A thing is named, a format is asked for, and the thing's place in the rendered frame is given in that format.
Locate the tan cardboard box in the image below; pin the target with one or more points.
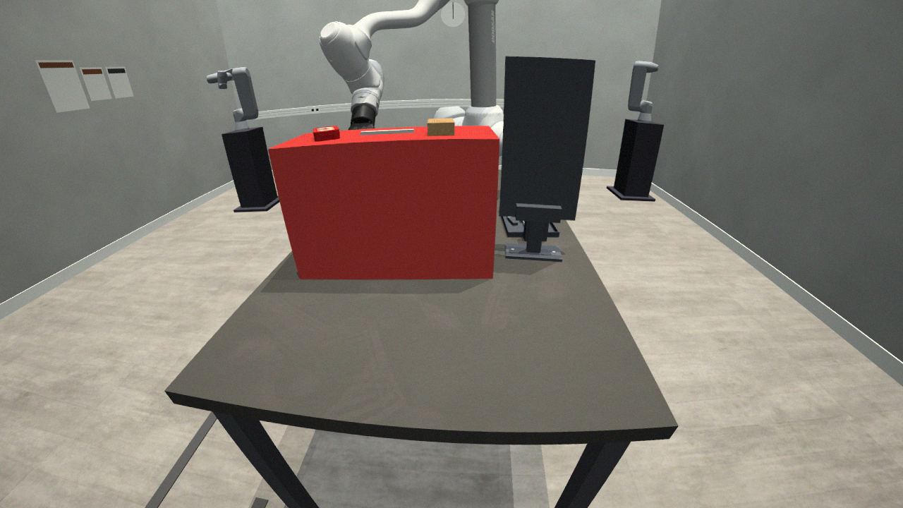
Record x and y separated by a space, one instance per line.
438 127

